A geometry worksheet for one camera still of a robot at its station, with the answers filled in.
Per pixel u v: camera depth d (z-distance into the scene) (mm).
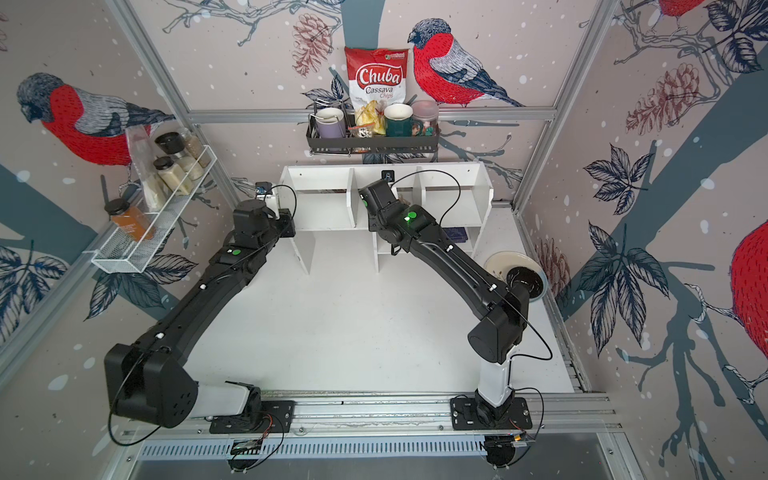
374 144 878
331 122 799
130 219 662
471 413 723
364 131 849
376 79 783
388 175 661
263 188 683
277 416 734
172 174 761
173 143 778
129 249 698
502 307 451
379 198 565
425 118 848
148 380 398
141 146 722
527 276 950
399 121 809
